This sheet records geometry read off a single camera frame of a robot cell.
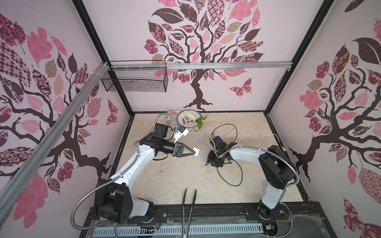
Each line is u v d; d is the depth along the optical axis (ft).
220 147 2.43
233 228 2.55
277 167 1.58
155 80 2.67
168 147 2.14
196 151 2.23
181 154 2.15
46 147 1.66
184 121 3.73
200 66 3.05
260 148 1.76
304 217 2.38
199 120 3.70
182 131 2.20
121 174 1.43
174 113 3.94
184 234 2.20
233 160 3.03
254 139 3.39
